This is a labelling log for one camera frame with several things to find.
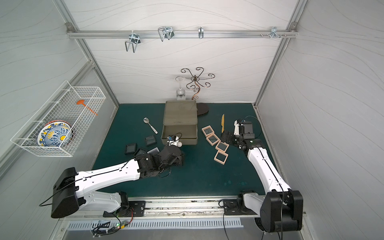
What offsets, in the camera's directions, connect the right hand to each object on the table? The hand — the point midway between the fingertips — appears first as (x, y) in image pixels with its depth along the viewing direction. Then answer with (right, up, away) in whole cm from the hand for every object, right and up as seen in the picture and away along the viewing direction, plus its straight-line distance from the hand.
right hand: (229, 136), depth 84 cm
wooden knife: (+1, +6, +23) cm, 24 cm away
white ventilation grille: (-52, -40, -14) cm, 67 cm away
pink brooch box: (-11, +1, +20) cm, 23 cm away
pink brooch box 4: (-3, -14, +7) cm, 16 cm away
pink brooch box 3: (-2, -8, +12) cm, 15 cm away
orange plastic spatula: (-80, +19, -6) cm, 83 cm away
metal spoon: (-56, +8, +26) cm, 62 cm away
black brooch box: (-61, -10, +11) cm, 63 cm away
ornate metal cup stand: (-19, +36, +8) cm, 41 cm away
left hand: (-25, -9, -8) cm, 28 cm away
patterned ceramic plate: (-79, +4, -22) cm, 82 cm away
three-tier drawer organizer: (-28, +11, +2) cm, 30 cm away
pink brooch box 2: (-8, -4, +14) cm, 17 cm away
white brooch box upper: (-46, -11, +9) cm, 48 cm away
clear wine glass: (-29, +26, +13) cm, 41 cm away
